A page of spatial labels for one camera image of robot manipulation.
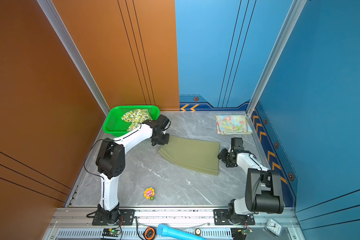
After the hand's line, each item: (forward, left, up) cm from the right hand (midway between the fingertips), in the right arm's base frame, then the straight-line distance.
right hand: (219, 156), depth 92 cm
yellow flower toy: (-22, +40, +2) cm, 46 cm away
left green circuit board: (-38, +57, -3) cm, 69 cm away
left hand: (+9, +34, +4) cm, 35 cm away
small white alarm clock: (-36, -20, -2) cm, 41 cm away
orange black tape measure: (-39, +38, +1) cm, 54 cm away
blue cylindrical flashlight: (-39, +25, +1) cm, 46 cm away
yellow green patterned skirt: (+31, +58, +5) cm, 66 cm away
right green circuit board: (-38, -7, -2) cm, 38 cm away
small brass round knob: (-38, +16, +1) cm, 41 cm away
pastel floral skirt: (+27, -14, 0) cm, 30 cm away
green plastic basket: (+25, +74, +2) cm, 78 cm away
